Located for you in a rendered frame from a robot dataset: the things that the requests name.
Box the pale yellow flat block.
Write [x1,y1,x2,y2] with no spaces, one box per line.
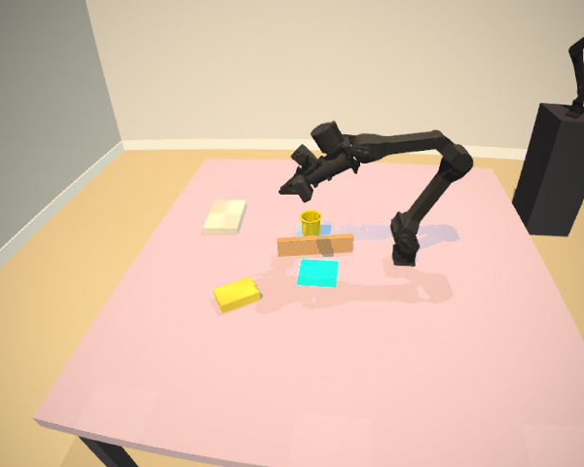
[202,199,246,234]

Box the orange wooden block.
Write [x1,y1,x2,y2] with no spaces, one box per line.
[276,233,354,257]

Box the yellow rectangular block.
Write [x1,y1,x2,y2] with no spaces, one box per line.
[213,277,261,314]

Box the yellow cup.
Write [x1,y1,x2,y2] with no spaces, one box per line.
[300,210,322,236]

